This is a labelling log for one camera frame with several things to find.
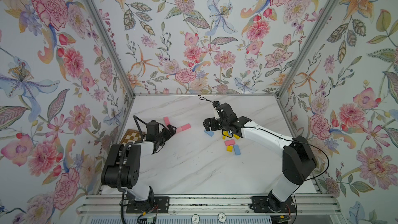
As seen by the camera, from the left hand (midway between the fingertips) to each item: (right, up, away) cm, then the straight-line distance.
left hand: (174, 129), depth 95 cm
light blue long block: (+22, -3, +4) cm, 23 cm away
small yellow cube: (+33, -11, -3) cm, 35 cm away
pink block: (-7, +5, +11) cm, 14 cm away
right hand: (+21, +6, -7) cm, 23 cm away
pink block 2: (+34, -8, 0) cm, 35 cm away
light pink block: (+2, -1, +5) cm, 5 cm away
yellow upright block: (+31, -5, +3) cm, 31 cm away
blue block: (+37, -12, -3) cm, 39 cm away
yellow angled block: (+30, +1, -31) cm, 44 cm away
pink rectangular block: (+7, +1, +6) cm, 9 cm away
